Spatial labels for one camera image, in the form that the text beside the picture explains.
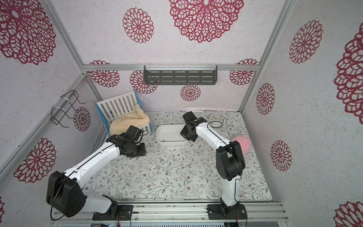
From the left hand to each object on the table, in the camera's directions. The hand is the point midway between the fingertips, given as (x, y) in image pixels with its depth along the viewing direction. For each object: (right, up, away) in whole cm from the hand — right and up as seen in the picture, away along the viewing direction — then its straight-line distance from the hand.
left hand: (143, 152), depth 83 cm
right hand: (+27, +9, +9) cm, 29 cm away
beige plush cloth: (-21, +17, +17) cm, 32 cm away
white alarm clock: (+50, +20, +27) cm, 61 cm away
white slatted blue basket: (-21, +33, +25) cm, 47 cm away
